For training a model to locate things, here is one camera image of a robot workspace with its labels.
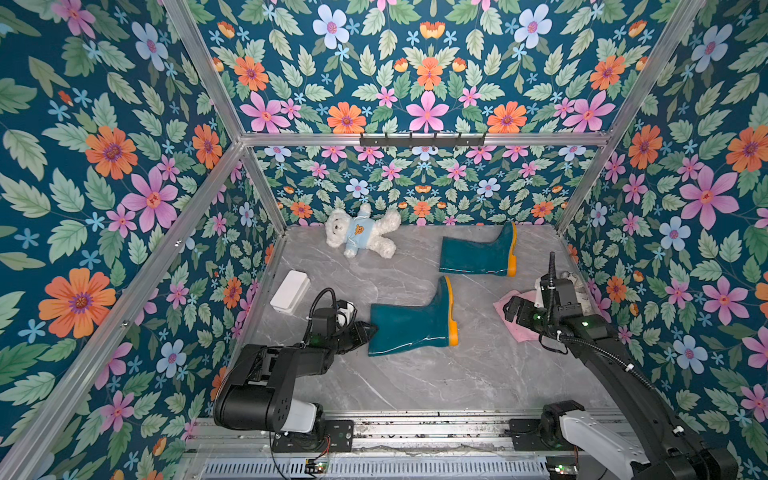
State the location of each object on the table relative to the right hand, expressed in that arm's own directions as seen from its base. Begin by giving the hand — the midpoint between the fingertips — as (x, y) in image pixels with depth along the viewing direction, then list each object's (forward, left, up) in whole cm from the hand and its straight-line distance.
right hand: (523, 308), depth 80 cm
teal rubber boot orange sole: (-1, +33, -12) cm, 35 cm away
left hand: (-2, +41, -11) cm, 42 cm away
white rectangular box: (+9, +70, -9) cm, 72 cm away
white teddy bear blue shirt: (+34, +50, -5) cm, 60 cm away
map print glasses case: (+14, -25, -12) cm, 31 cm away
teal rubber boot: (+25, +2, -9) cm, 27 cm away
